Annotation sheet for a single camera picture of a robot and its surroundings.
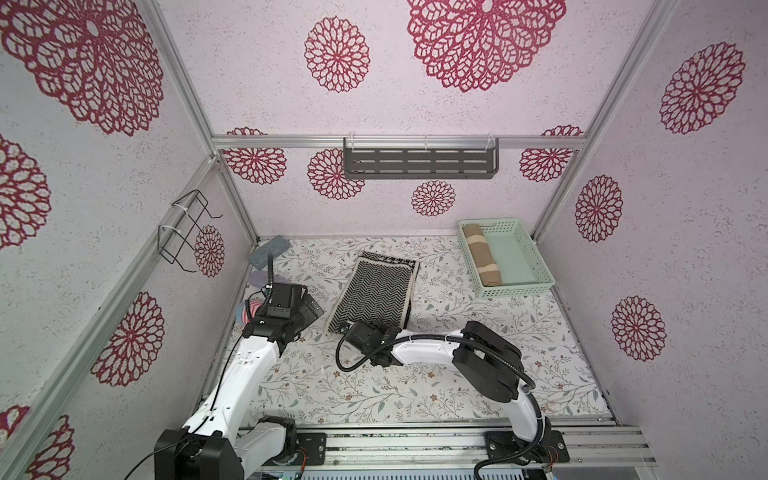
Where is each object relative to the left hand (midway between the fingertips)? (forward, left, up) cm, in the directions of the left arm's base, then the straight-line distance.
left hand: (306, 315), depth 84 cm
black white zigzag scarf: (+17, -20, -12) cm, 29 cm away
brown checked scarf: (+29, -58, -9) cm, 65 cm away
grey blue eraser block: (+37, +20, -12) cm, 43 cm away
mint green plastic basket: (+28, -74, -14) cm, 81 cm away
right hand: (+2, -19, -11) cm, 22 cm away
